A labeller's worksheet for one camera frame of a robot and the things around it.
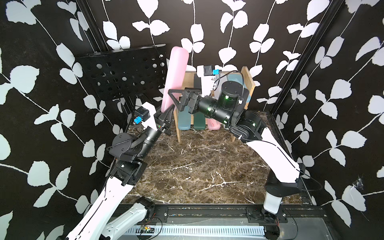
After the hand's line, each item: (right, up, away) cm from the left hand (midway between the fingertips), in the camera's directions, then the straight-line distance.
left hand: (170, 103), depth 50 cm
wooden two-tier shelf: (-2, -2, +32) cm, 32 cm away
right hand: (+2, +4, -3) cm, 5 cm away
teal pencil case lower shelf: (+2, -4, +35) cm, 36 cm away
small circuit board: (-15, -58, +21) cm, 63 cm away
